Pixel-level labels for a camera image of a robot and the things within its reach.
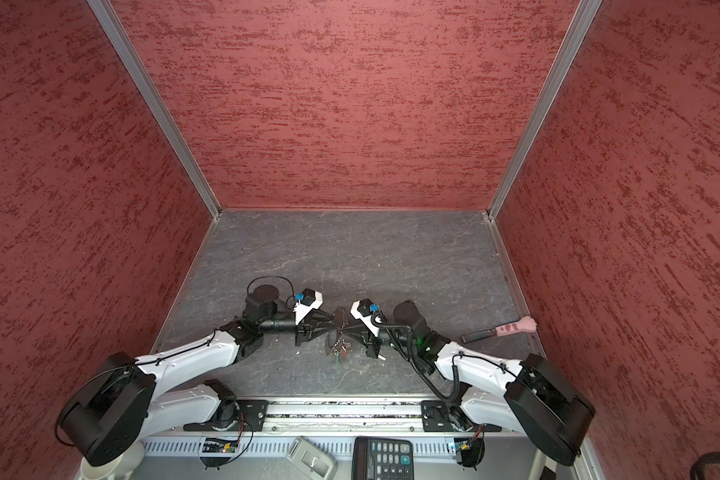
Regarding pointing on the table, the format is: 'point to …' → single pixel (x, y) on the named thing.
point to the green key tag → (337, 360)
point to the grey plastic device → (312, 460)
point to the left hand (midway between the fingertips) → (333, 326)
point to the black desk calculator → (377, 458)
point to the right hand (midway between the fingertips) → (344, 336)
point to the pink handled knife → (526, 324)
